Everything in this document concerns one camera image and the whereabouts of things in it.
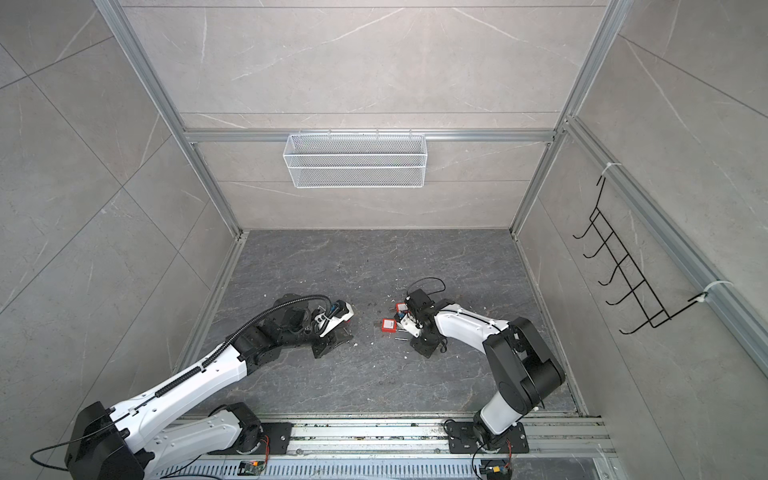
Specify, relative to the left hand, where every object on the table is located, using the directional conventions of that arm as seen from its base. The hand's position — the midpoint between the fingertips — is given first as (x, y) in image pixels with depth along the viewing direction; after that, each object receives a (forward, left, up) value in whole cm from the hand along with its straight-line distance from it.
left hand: (347, 322), depth 76 cm
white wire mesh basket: (+54, -1, +13) cm, 55 cm away
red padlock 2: (+6, -11, -15) cm, 19 cm away
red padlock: (+12, -16, -14) cm, 24 cm away
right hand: (+2, -23, -17) cm, 29 cm away
